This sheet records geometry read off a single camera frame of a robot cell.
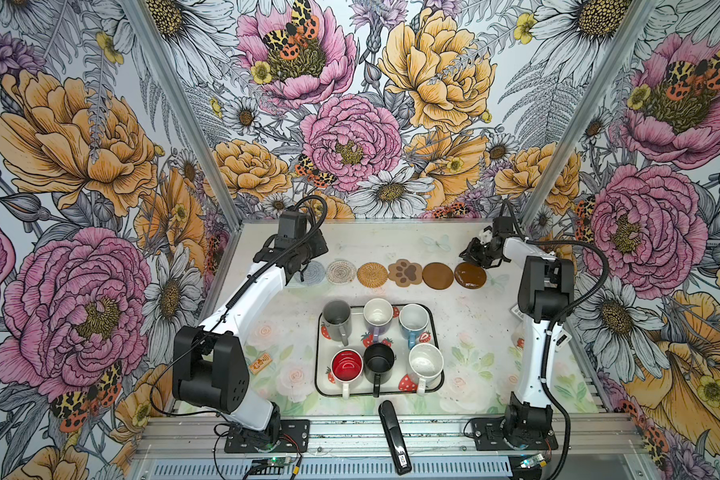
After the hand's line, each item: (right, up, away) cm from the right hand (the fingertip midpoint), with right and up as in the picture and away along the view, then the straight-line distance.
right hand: (462, 260), depth 108 cm
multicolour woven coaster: (-43, -4, -2) cm, 43 cm away
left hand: (-47, +4, -21) cm, 52 cm away
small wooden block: (-64, -28, -23) cm, 73 cm away
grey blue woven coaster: (-53, -5, -3) cm, 53 cm away
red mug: (-40, -28, -25) cm, 55 cm away
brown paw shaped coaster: (-21, -4, -3) cm, 21 cm away
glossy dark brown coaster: (+1, -5, -4) cm, 6 cm away
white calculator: (0, -10, -41) cm, 42 cm away
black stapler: (-27, -40, -38) cm, 61 cm away
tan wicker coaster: (-32, -5, -3) cm, 33 cm away
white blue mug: (-20, -18, -17) cm, 32 cm away
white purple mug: (-30, -17, -14) cm, 38 cm away
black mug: (-30, -29, -23) cm, 48 cm away
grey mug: (-43, -16, -17) cm, 49 cm away
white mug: (-17, -28, -23) cm, 40 cm away
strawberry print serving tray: (-24, -32, -25) cm, 47 cm away
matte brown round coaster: (-10, -5, -3) cm, 12 cm away
